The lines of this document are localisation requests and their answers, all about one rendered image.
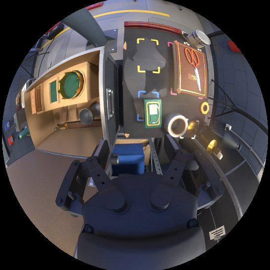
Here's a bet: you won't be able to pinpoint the grey wall box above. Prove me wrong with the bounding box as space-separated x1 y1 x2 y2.
13 108 28 132

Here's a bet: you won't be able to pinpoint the grey pipe rail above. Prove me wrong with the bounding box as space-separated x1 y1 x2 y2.
225 123 267 172

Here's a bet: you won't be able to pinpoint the brown sceptre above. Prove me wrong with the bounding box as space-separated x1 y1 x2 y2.
55 120 103 132

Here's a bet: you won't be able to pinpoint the silver cabinet handle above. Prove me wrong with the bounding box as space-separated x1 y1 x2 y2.
105 88 115 121

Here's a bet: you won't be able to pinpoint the carved brown box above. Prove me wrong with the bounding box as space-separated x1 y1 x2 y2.
34 85 44 114

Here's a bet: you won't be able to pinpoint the white paper label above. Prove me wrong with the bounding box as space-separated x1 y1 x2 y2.
208 225 226 241

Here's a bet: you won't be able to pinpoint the black cable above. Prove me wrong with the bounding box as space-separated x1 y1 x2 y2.
207 96 269 136

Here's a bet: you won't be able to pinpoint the brass candlestick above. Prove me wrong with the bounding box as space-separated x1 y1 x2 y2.
186 120 224 160

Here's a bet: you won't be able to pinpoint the black and red case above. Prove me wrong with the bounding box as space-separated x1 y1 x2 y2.
45 21 65 40

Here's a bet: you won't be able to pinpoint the perforated metal rail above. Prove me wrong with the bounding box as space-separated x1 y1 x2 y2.
148 138 163 176

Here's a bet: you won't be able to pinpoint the orange-handled scissors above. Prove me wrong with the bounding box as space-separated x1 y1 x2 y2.
184 47 202 92

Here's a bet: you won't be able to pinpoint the black mat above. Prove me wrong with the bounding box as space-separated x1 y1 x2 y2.
123 27 212 139

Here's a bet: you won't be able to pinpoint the red padded bar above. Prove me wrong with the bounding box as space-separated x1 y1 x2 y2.
124 21 182 35

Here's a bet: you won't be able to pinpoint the white tape roll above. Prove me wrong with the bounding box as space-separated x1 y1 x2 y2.
164 112 189 138

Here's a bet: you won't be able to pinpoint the tan prop cabinet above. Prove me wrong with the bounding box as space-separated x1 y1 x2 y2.
23 46 126 158

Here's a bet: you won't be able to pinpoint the green panel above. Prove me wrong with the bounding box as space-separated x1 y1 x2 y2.
49 80 58 104

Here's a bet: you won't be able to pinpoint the silver tin can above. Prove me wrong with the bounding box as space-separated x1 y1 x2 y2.
186 29 212 48

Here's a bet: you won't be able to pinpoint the green-handled screwdriver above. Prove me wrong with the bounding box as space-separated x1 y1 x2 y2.
18 126 30 140

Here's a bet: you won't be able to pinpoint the wall poster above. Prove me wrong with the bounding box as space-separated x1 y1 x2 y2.
15 82 27 110

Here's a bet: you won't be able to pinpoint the gold crown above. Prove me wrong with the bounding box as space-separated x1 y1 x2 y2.
58 70 85 100

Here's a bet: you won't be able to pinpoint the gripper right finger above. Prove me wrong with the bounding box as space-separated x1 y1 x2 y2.
150 134 225 211

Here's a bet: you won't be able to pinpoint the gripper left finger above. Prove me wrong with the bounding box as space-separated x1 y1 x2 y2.
55 138 128 214

